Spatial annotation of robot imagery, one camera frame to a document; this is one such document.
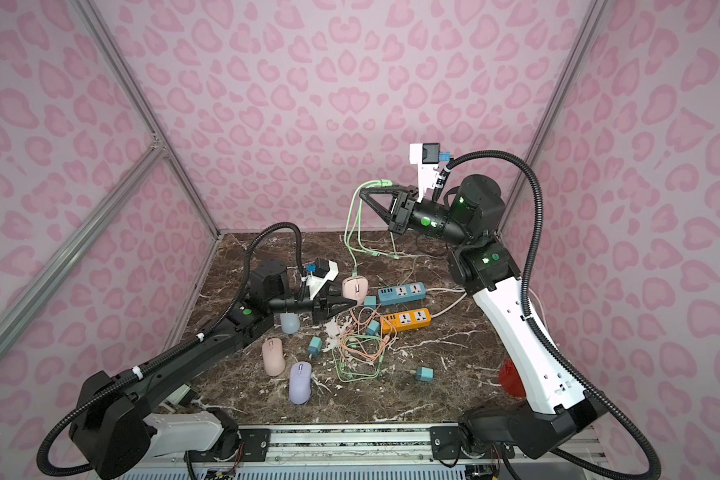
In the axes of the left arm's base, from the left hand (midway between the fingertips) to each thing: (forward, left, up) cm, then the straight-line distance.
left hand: (354, 296), depth 69 cm
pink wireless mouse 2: (-5, +24, -25) cm, 35 cm away
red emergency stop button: (-12, -40, -22) cm, 48 cm away
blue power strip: (+16, -14, -24) cm, 32 cm away
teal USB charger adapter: (+4, -4, -24) cm, 24 cm away
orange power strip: (+6, -15, -24) cm, 29 cm away
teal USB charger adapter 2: (-10, -18, -23) cm, 31 cm away
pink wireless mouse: (0, -1, +4) cm, 4 cm away
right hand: (+3, -3, +25) cm, 26 cm away
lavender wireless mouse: (-12, +16, -25) cm, 32 cm away
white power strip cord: (+19, -33, -27) cm, 47 cm away
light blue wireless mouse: (+2, +19, -17) cm, 25 cm away
